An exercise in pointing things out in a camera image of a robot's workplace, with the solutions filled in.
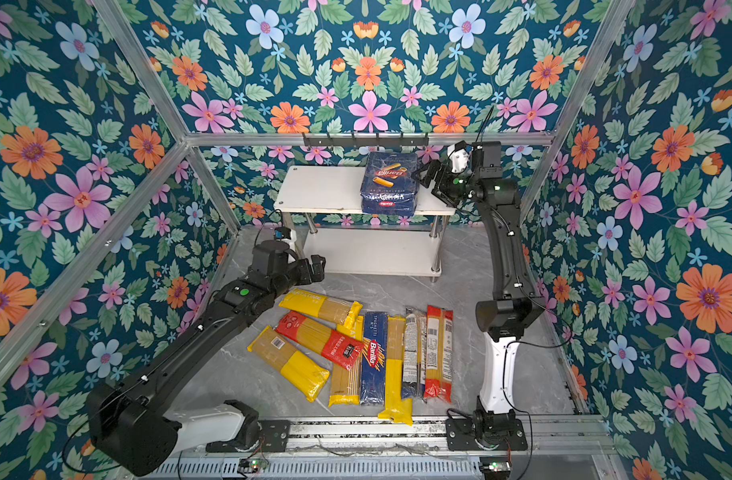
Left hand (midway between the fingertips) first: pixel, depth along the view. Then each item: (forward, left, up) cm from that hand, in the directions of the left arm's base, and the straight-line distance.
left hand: (314, 253), depth 77 cm
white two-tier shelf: (+12, -4, +7) cm, 14 cm away
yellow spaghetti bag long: (-33, -19, -24) cm, 45 cm away
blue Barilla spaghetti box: (-20, -14, -24) cm, 35 cm away
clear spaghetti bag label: (-24, -25, -23) cm, 42 cm away
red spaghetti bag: (-15, -1, -23) cm, 28 cm away
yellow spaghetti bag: (-22, +6, -25) cm, 34 cm away
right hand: (+13, -30, +13) cm, 35 cm away
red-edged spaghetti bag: (-20, -33, -24) cm, 45 cm away
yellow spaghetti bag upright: (-26, -6, -25) cm, 37 cm away
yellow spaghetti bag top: (-2, +3, -23) cm, 24 cm away
